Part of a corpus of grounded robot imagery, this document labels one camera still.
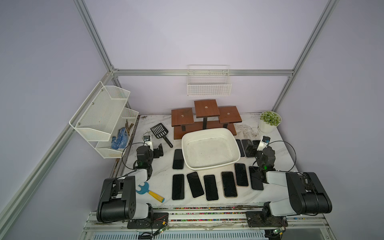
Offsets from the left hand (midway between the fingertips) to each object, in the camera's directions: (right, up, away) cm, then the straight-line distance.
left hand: (153, 146), depth 93 cm
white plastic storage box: (+33, -2, +10) cm, 34 cm away
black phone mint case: (+17, -23, -11) cm, 31 cm away
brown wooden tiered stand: (+33, +20, -2) cm, 38 cm away
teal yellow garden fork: (-2, -24, -9) cm, 25 cm away
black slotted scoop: (0, +9, +18) cm, 21 cm away
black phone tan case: (+47, -22, -4) cm, 52 cm away
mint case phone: (+16, -9, +4) cm, 18 cm away
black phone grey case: (+58, -2, +8) cm, 59 cm away
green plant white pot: (+76, +17, +5) cm, 78 cm away
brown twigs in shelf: (-16, +11, +1) cm, 20 cm away
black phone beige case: (+36, -23, -9) cm, 44 cm away
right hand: (+65, +2, -1) cm, 65 cm away
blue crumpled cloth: (-18, +3, -5) cm, 19 cm away
